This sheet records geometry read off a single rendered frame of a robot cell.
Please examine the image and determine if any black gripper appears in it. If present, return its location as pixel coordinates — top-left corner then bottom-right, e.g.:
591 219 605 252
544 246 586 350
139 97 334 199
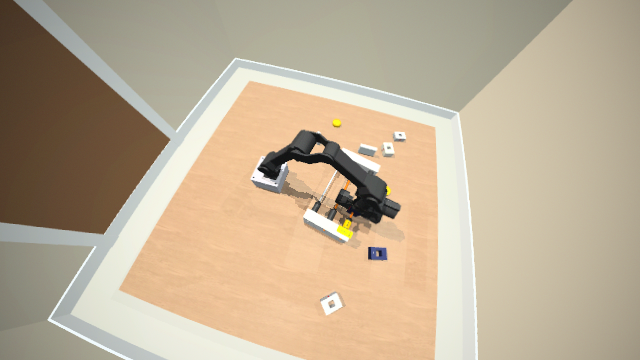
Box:
335 189 383 224

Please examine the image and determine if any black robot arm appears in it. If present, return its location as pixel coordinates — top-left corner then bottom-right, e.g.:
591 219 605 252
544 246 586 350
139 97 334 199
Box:
257 129 402 219

